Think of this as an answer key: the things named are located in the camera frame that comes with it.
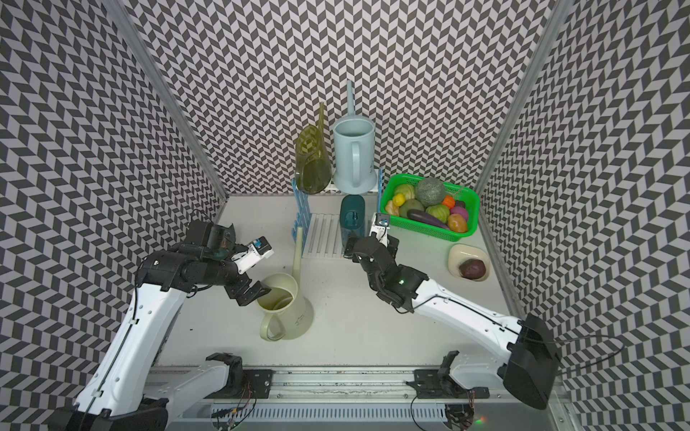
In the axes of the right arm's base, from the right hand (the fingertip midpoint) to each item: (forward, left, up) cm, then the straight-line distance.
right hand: (366, 238), depth 76 cm
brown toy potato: (+17, -34, -15) cm, 41 cm away
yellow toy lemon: (+28, -14, -14) cm, 34 cm away
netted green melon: (+29, -25, -10) cm, 39 cm away
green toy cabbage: (+23, -29, -15) cm, 40 cm away
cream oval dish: (+9, -35, -23) cm, 43 cm away
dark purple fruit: (0, -36, -18) cm, 40 cm away
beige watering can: (-20, +20, -4) cm, 29 cm away
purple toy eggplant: (+21, -23, -16) cm, 35 cm away
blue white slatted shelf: (+19, +18, -22) cm, 34 cm away
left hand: (-12, +30, -1) cm, 32 cm away
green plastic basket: (+31, -39, -17) cm, 52 cm away
